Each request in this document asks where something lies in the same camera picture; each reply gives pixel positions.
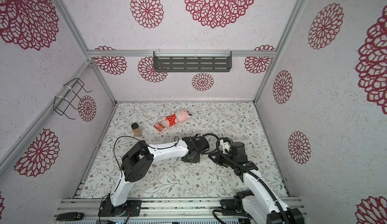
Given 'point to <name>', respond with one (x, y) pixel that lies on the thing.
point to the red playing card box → (159, 127)
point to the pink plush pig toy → (181, 115)
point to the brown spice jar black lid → (137, 130)
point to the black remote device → (73, 216)
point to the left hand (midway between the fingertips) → (192, 161)
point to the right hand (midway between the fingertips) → (209, 154)
